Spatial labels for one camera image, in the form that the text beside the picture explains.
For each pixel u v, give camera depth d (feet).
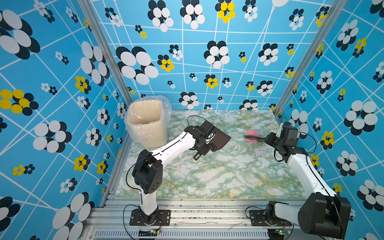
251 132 3.46
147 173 1.52
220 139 2.87
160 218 2.39
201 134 2.00
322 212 1.29
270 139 2.47
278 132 2.35
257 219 2.37
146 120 3.20
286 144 2.03
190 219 2.46
